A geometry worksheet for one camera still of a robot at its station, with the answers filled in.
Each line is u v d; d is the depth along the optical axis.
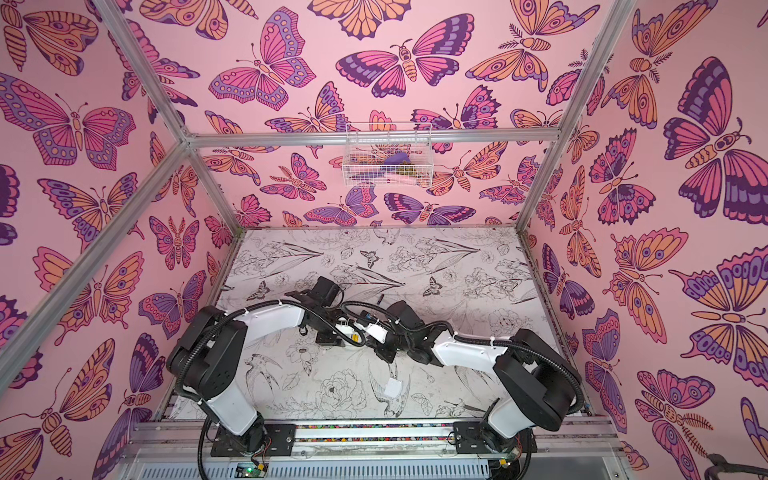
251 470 0.72
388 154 0.97
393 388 0.82
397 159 0.97
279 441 0.74
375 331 0.74
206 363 0.47
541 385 0.43
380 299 1.00
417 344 0.66
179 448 0.73
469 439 0.71
